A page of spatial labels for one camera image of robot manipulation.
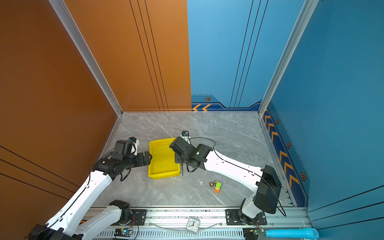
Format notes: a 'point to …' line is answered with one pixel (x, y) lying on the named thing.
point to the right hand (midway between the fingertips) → (177, 154)
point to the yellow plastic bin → (162, 164)
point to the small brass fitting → (211, 184)
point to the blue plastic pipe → (309, 232)
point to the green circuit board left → (125, 232)
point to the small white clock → (193, 225)
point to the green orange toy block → (218, 186)
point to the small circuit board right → (257, 231)
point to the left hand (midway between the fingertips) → (144, 155)
